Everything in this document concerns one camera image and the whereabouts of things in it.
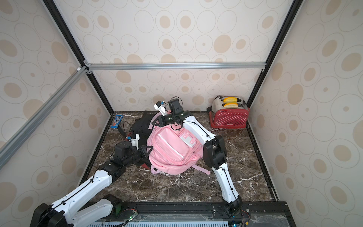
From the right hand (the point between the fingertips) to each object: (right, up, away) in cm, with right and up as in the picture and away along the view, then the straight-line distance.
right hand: (149, 127), depth 84 cm
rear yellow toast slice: (+54, +19, +18) cm, 60 cm away
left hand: (+5, -11, -5) cm, 13 cm away
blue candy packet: (-34, +4, +29) cm, 45 cm away
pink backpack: (+15, -14, +2) cm, 21 cm away
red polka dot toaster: (+47, +7, +16) cm, 50 cm away
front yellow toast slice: (+53, +15, +14) cm, 57 cm away
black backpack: (-12, 0, +19) cm, 23 cm away
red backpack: (-4, -24, +3) cm, 24 cm away
